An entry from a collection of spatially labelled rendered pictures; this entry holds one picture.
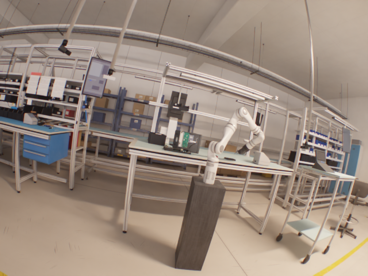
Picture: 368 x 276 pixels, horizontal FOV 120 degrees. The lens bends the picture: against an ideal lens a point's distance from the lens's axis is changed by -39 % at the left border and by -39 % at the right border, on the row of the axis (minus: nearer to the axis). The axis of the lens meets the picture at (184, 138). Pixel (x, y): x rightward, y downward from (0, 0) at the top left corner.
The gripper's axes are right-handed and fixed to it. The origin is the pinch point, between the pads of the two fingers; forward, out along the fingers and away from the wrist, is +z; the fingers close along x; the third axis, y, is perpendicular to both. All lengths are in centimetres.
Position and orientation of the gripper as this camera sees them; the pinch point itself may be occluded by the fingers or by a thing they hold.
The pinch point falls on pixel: (235, 154)
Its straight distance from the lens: 188.1
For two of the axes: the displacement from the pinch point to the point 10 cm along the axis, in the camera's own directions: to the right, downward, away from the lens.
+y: 2.7, 8.0, -5.4
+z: -5.4, 5.9, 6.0
